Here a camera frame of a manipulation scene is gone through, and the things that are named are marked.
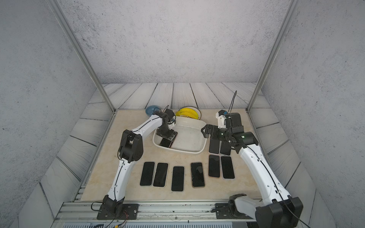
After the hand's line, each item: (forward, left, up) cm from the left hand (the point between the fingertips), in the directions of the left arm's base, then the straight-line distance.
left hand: (171, 138), depth 101 cm
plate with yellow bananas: (+22, -14, +4) cm, 26 cm away
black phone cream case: (-21, -28, -1) cm, 35 cm away
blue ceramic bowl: (+27, +18, +1) cm, 33 cm away
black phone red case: (-4, +3, 0) cm, 5 cm away
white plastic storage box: (+4, -7, -2) cm, 8 cm away
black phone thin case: (-8, -30, 0) cm, 31 cm away
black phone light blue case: (-25, +13, -1) cm, 28 cm away
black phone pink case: (-26, -17, -2) cm, 31 cm away
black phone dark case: (-27, -5, -4) cm, 28 cm away
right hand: (-13, -22, +24) cm, 36 cm away
